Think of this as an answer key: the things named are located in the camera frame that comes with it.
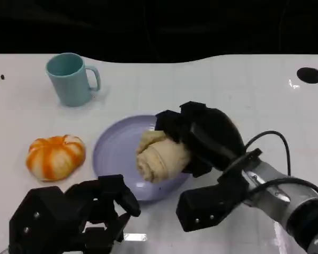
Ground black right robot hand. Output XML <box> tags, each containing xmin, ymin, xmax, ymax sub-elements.
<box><xmin>154</xmin><ymin>101</ymin><xmax>247</xmax><ymax>179</ymax></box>

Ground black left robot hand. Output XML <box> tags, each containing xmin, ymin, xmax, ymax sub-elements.
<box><xmin>65</xmin><ymin>174</ymin><xmax>142</xmax><ymax>254</ymax></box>

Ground beige towel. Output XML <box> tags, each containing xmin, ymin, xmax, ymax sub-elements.
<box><xmin>135</xmin><ymin>130</ymin><xmax>192</xmax><ymax>184</ymax></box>

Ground lilac plate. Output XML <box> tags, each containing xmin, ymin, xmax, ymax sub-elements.
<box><xmin>92</xmin><ymin>114</ymin><xmax>192</xmax><ymax>203</ymax></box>

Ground orange and white toy bread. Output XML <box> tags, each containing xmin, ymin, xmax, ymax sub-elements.
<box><xmin>25</xmin><ymin>134</ymin><xmax>86</xmax><ymax>182</ymax></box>

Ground pale green mug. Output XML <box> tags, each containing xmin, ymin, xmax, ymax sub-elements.
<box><xmin>45</xmin><ymin>52</ymin><xmax>101</xmax><ymax>107</ymax></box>

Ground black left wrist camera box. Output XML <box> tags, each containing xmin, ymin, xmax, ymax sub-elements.
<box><xmin>8</xmin><ymin>186</ymin><xmax>83</xmax><ymax>254</ymax></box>

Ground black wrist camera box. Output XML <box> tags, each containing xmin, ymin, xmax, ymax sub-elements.
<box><xmin>8</xmin><ymin>186</ymin><xmax>83</xmax><ymax>254</ymax></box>
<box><xmin>175</xmin><ymin>148</ymin><xmax>263</xmax><ymax>233</ymax></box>

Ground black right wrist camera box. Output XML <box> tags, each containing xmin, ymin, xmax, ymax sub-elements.
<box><xmin>175</xmin><ymin>148</ymin><xmax>263</xmax><ymax>233</ymax></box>

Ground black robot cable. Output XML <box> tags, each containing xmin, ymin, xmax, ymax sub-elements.
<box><xmin>244</xmin><ymin>130</ymin><xmax>293</xmax><ymax>177</ymax></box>
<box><xmin>248</xmin><ymin>177</ymin><xmax>318</xmax><ymax>203</ymax></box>

